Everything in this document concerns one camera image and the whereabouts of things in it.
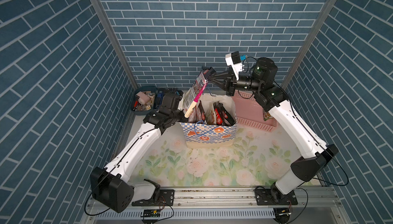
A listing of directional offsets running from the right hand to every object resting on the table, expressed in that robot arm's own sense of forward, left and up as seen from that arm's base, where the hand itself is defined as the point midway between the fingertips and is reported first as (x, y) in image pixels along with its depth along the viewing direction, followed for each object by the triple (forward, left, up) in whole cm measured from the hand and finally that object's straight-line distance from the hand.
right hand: (212, 80), depth 57 cm
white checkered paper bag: (-7, 0, -32) cm, 32 cm away
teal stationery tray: (+18, +51, -44) cm, 70 cm away
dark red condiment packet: (+2, -9, -26) cm, 28 cm away
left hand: (+3, +10, -24) cm, 27 cm away
